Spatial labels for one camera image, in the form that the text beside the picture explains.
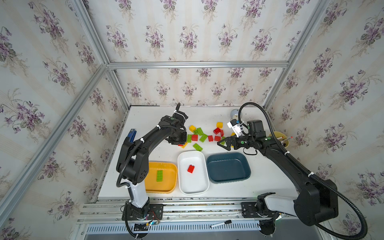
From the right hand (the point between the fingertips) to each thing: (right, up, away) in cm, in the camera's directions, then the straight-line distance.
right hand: (221, 142), depth 78 cm
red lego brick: (-17, -17, +8) cm, 25 cm away
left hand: (-22, -1, +10) cm, 24 cm away
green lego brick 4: (-10, +4, +26) cm, 29 cm away
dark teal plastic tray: (+6, -17, +11) cm, 21 cm away
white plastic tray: (-13, -23, +4) cm, 27 cm away
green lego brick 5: (-13, +4, +25) cm, 29 cm away
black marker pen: (+1, -37, -8) cm, 38 cm away
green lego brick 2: (-8, -1, +23) cm, 25 cm away
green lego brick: (-18, 0, +23) cm, 29 cm away
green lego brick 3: (-12, -6, +18) cm, 23 cm away
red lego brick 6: (+5, +3, +24) cm, 24 cm away
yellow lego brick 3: (+4, +8, +26) cm, 28 cm away
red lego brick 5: (+2, +5, +26) cm, 27 cm away
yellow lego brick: (-21, -5, +20) cm, 29 cm away
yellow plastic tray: (-29, -20, +8) cm, 36 cm away
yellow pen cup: (+37, +2, +8) cm, 38 cm away
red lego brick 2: (-14, 0, +23) cm, 27 cm away
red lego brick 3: (-3, 0, +23) cm, 23 cm away
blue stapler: (-55, +3, +18) cm, 58 cm away
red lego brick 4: (+2, -1, +25) cm, 25 cm away
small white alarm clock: (+15, +16, +29) cm, 37 cm away
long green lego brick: (-34, -20, +6) cm, 40 cm away
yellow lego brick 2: (-16, +6, +27) cm, 32 cm away
